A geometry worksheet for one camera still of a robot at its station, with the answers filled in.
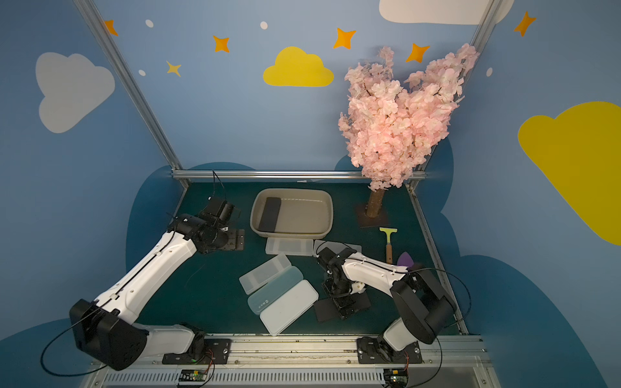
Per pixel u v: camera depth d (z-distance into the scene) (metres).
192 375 0.72
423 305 0.44
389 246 0.97
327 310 0.83
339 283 0.72
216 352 0.75
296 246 0.98
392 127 0.63
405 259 0.94
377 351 0.65
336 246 0.75
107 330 0.38
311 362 0.75
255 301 0.84
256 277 0.89
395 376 0.73
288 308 0.82
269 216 1.08
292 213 1.08
